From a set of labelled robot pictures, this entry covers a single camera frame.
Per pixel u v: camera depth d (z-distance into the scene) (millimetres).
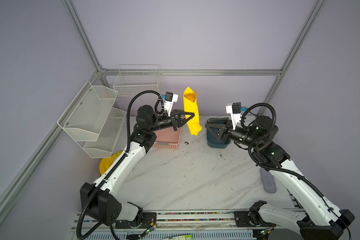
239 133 520
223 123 524
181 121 585
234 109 489
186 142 1043
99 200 389
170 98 549
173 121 554
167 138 963
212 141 1065
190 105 586
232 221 748
